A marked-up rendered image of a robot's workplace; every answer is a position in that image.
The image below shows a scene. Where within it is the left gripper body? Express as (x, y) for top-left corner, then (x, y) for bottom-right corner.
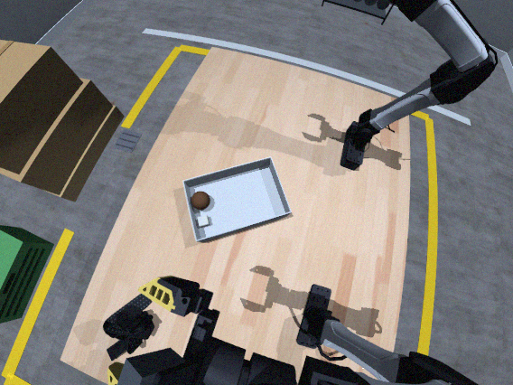
(157, 277), (246, 385)

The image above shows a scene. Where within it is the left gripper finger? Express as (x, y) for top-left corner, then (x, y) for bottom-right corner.
(107, 362), (124, 385)
(138, 276), (175, 312)

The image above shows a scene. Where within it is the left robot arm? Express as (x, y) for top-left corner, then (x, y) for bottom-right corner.
(117, 284), (479, 385)

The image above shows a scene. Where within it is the brown ball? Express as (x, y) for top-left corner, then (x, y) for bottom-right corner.
(191, 191), (210, 210)

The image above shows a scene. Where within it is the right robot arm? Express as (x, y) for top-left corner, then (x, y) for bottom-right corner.
(345, 0), (495, 165)

